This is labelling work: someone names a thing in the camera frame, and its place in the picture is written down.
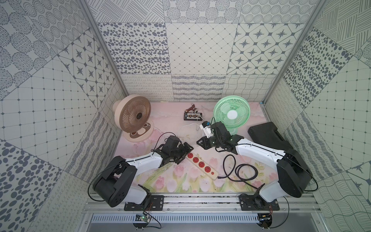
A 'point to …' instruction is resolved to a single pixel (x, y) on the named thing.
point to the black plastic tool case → (265, 134)
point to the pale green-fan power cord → (194, 123)
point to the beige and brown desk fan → (133, 114)
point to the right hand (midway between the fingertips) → (199, 143)
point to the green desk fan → (233, 111)
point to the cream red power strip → (202, 166)
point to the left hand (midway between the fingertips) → (191, 148)
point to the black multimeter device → (192, 116)
